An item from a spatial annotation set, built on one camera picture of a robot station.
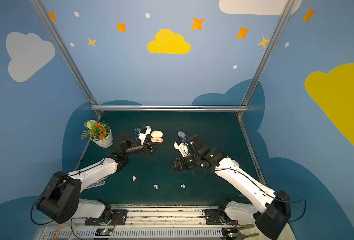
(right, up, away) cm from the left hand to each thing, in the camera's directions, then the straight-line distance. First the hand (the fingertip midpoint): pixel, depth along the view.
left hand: (161, 142), depth 76 cm
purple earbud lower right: (+11, -26, +9) cm, 29 cm away
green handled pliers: (+38, -44, -7) cm, 58 cm away
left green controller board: (-27, -43, -5) cm, 51 cm away
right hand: (+6, -11, -4) cm, 13 cm away
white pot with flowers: (-40, +4, +15) cm, 43 cm away
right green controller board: (+34, -44, -4) cm, 55 cm away
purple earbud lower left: (-4, -26, +9) cm, 28 cm away
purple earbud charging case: (+11, +3, +31) cm, 33 cm away
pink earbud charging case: (-2, +4, +1) cm, 4 cm away
